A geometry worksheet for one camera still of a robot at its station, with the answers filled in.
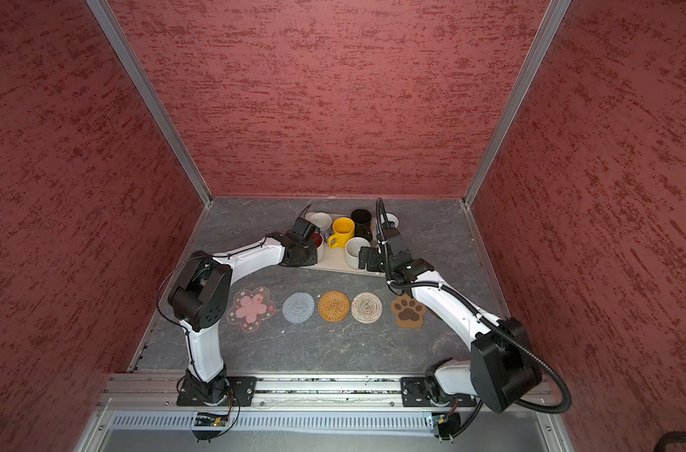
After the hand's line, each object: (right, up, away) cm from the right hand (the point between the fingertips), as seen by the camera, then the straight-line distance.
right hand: (370, 259), depth 86 cm
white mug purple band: (-18, +12, +19) cm, 29 cm away
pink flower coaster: (-39, -16, +4) cm, 42 cm away
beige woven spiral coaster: (-1, -16, +4) cm, 17 cm away
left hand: (-21, -2, +11) cm, 24 cm away
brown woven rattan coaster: (-12, -16, +4) cm, 20 cm away
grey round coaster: (-24, -16, +4) cm, 29 cm away
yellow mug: (-9, +9, +17) cm, 21 cm away
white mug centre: (-6, +2, +11) cm, 13 cm away
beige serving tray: (-13, -2, +16) cm, 21 cm away
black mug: (-2, +13, +17) cm, 22 cm away
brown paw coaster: (+13, -18, +3) cm, 22 cm away
